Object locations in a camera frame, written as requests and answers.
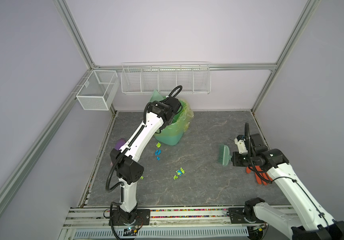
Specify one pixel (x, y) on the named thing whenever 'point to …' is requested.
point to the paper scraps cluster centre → (179, 172)
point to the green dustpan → (156, 96)
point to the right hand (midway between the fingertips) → (234, 159)
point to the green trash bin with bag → (172, 134)
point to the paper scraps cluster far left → (141, 177)
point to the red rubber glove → (261, 176)
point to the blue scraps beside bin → (158, 152)
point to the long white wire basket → (170, 77)
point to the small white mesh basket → (99, 90)
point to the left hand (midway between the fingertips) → (150, 121)
